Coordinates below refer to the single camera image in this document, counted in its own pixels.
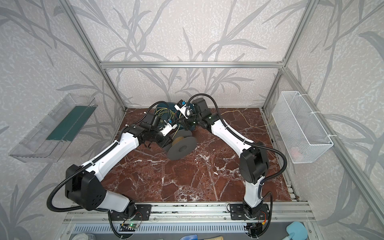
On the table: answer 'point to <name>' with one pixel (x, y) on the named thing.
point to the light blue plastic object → (297, 230)
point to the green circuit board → (131, 225)
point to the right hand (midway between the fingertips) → (178, 116)
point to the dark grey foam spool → (182, 144)
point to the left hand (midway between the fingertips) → (172, 134)
